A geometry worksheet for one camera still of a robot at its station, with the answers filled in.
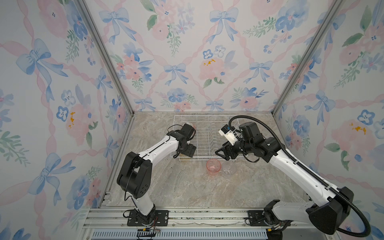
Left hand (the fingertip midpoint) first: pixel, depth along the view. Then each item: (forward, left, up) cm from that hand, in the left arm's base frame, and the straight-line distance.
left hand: (186, 149), depth 89 cm
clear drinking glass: (-10, -25, -5) cm, 27 cm away
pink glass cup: (-8, -16, -7) cm, 19 cm away
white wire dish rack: (+12, -13, -8) cm, 20 cm away
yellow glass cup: (-6, +1, -1) cm, 6 cm away
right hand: (-7, -18, +14) cm, 23 cm away
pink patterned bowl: (+20, -3, -2) cm, 21 cm away
